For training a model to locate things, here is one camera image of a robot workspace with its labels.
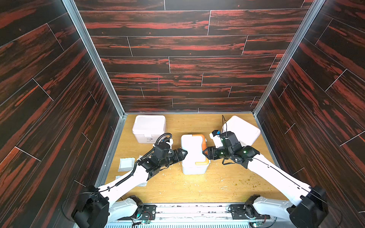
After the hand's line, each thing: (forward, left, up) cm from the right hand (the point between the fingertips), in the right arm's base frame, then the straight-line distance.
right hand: (209, 149), depth 80 cm
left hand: (-4, +14, -1) cm, 14 cm away
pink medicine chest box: (+14, +38, 0) cm, 41 cm away
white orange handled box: (-8, +8, -2) cm, 11 cm away
